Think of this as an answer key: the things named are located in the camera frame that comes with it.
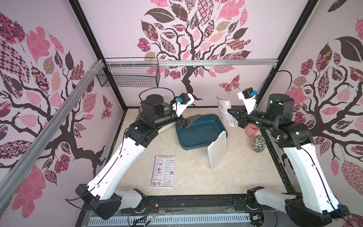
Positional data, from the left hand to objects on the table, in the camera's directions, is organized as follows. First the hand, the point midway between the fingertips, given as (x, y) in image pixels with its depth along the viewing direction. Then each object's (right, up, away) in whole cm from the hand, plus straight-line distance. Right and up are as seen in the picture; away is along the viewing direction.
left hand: (193, 109), depth 59 cm
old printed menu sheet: (-17, -37, +26) cm, 48 cm away
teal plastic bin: (+9, -15, +47) cm, 50 cm away
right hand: (+17, +1, 0) cm, 17 cm away
